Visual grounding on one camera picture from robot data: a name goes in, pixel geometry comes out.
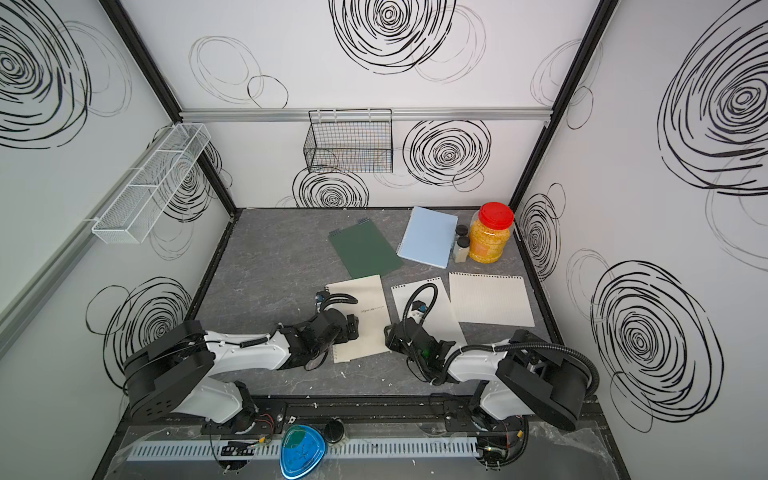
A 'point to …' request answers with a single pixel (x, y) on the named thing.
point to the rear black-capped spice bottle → (461, 229)
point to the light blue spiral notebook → (428, 236)
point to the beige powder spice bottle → (461, 248)
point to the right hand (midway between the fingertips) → (386, 335)
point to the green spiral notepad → (363, 249)
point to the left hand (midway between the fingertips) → (350, 326)
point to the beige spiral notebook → (373, 326)
